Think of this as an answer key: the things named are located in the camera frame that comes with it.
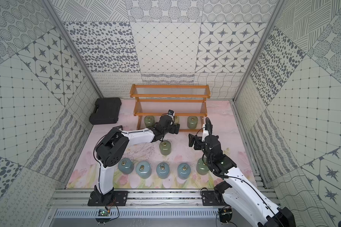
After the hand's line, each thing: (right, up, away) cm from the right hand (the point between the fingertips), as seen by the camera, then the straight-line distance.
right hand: (197, 136), depth 80 cm
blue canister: (-41, -16, -2) cm, 44 cm away
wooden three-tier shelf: (-30, +25, +46) cm, 61 cm away
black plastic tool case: (-67, +15, +30) cm, 75 cm away
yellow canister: (-12, +9, +17) cm, 23 cm away
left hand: (-10, +6, +14) cm, 18 cm away
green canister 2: (-19, -7, +5) cm, 21 cm away
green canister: (+3, -17, -1) cm, 17 cm away
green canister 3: (-31, +8, +17) cm, 36 cm away
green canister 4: (-1, +8, +15) cm, 17 cm away
